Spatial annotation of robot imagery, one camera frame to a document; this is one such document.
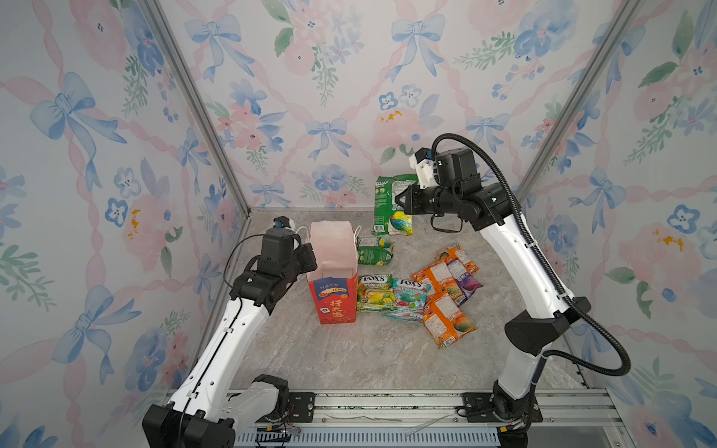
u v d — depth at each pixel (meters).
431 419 0.74
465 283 0.93
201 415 0.37
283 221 0.65
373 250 1.03
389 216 0.70
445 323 0.85
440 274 0.96
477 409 0.73
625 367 0.40
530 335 0.53
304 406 0.74
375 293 0.92
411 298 0.91
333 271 1.00
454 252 1.03
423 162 0.61
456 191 0.51
